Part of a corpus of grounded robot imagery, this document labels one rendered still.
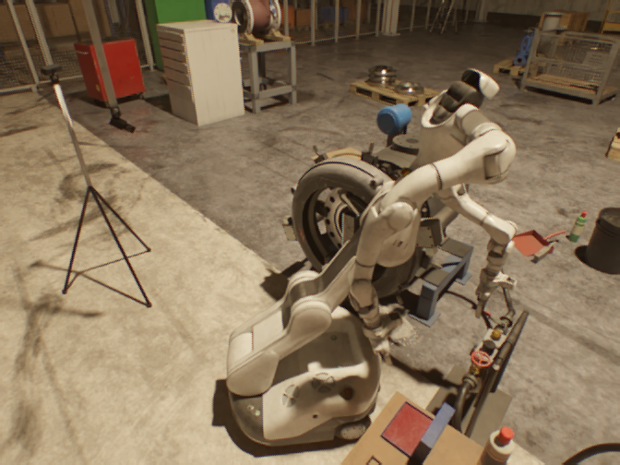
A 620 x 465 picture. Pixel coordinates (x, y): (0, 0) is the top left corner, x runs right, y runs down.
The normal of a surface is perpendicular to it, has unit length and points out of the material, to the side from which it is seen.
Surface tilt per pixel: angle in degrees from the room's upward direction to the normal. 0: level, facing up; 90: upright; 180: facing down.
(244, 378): 90
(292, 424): 90
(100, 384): 0
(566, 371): 0
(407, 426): 0
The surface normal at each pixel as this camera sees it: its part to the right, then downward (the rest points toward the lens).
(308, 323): 0.11, 0.55
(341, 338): 0.00, -0.83
